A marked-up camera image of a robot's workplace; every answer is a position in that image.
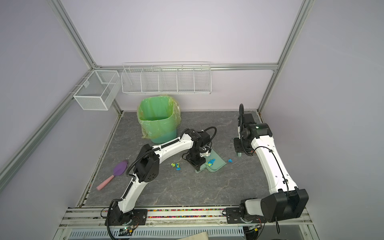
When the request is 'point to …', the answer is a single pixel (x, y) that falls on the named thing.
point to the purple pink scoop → (119, 168)
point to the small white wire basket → (99, 91)
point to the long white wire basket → (167, 78)
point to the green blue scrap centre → (177, 165)
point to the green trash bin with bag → (159, 116)
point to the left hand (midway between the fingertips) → (197, 170)
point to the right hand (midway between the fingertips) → (243, 148)
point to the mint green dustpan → (213, 162)
